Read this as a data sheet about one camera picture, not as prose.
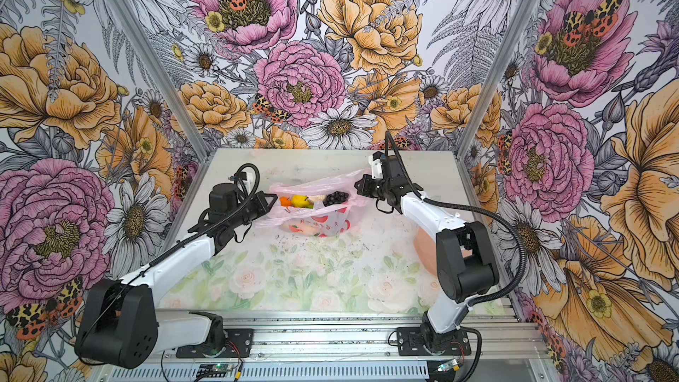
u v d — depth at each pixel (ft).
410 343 2.42
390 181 2.35
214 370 2.33
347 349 2.44
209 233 1.94
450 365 2.34
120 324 1.35
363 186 2.62
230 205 2.21
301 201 3.25
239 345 2.44
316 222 2.87
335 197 3.34
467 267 1.55
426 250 3.02
